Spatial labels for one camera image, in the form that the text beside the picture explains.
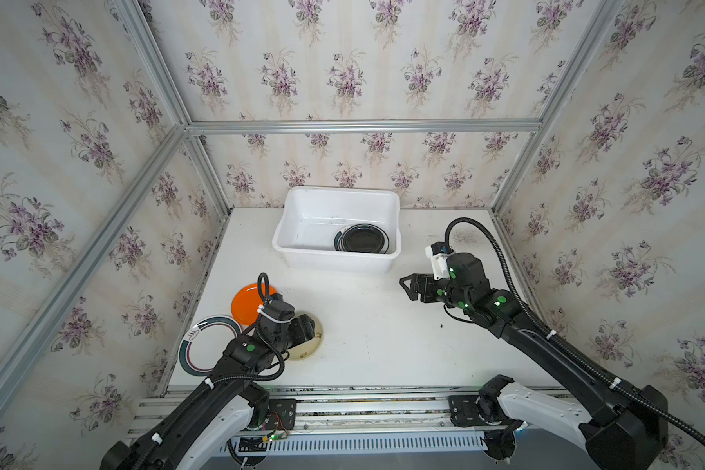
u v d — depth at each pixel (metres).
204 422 0.48
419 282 0.67
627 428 0.37
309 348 0.84
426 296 0.66
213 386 0.49
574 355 0.44
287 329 0.73
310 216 1.16
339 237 1.08
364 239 1.05
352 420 0.73
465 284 0.57
